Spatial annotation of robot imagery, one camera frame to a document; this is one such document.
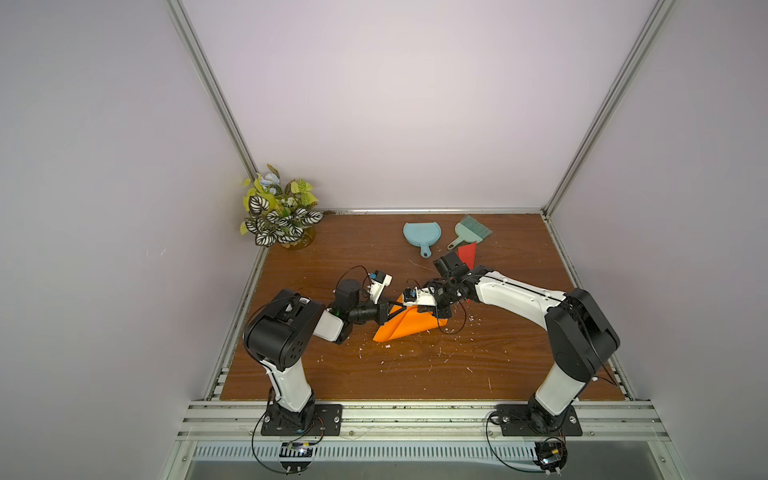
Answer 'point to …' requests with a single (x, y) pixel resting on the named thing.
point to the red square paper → (467, 255)
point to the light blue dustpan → (422, 234)
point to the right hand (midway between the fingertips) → (420, 297)
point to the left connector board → (296, 449)
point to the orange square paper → (407, 321)
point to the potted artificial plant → (280, 212)
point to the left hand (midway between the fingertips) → (406, 310)
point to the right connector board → (551, 456)
